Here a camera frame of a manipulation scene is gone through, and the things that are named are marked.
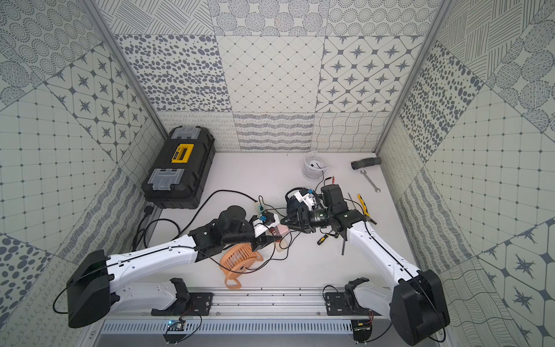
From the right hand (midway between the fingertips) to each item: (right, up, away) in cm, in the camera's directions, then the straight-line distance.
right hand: (285, 226), depth 72 cm
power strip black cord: (-45, -6, +19) cm, 49 cm away
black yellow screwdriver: (+16, -10, +17) cm, 25 cm away
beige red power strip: (-2, -11, +13) cm, 17 cm away
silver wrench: (+46, +10, +34) cm, 57 cm away
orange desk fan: (-17, -12, 0) cm, 21 cm away
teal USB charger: (-11, +2, +16) cm, 20 cm away
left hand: (-3, +1, +3) cm, 4 cm away
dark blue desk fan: (+3, +5, +22) cm, 22 cm away
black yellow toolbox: (-44, +17, +16) cm, 50 cm away
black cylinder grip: (+43, +23, +40) cm, 63 cm away
